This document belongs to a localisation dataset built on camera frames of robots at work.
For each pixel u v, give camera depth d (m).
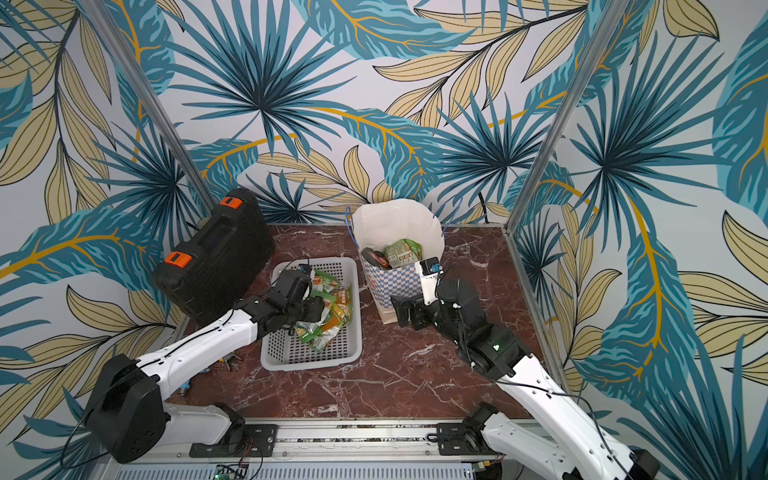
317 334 0.86
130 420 0.40
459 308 0.47
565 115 0.86
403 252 1.02
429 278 0.58
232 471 0.72
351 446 0.73
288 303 0.64
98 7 0.67
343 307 0.95
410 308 0.60
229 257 0.86
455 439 0.74
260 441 0.73
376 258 1.04
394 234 1.00
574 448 0.40
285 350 0.86
